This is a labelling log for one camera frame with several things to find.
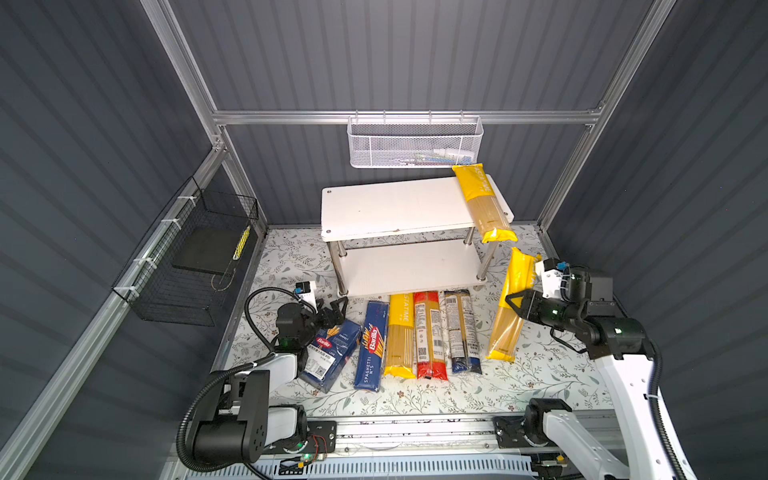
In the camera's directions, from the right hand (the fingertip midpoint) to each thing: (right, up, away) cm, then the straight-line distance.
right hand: (516, 301), depth 71 cm
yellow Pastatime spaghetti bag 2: (-3, -5, -3) cm, 6 cm away
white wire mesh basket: (-20, +58, +53) cm, 81 cm away
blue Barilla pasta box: (-47, -16, +10) cm, 51 cm away
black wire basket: (-82, +6, +1) cm, 82 cm away
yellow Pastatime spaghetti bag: (-27, -13, +17) cm, 35 cm away
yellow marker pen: (-70, +14, +8) cm, 72 cm away
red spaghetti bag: (-19, -13, +18) cm, 29 cm away
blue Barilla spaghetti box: (-36, -21, +10) cm, 43 cm away
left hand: (-47, -3, +18) cm, 50 cm away
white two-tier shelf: (-24, +18, +46) cm, 55 cm away
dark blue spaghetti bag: (-8, -17, +16) cm, 24 cm away
